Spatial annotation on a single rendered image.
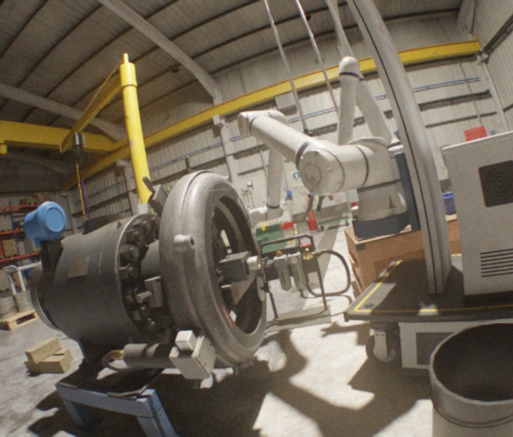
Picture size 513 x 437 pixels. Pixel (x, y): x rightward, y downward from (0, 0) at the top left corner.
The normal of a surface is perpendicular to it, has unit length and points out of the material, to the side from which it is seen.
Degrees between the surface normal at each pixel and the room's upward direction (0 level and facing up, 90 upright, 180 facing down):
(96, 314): 101
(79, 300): 87
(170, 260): 73
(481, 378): 87
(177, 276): 80
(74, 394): 90
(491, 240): 90
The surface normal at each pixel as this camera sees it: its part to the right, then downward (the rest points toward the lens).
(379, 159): 0.36, -0.06
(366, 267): -0.22, 0.07
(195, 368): -0.11, 0.44
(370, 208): -0.80, -0.18
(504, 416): -0.58, 0.21
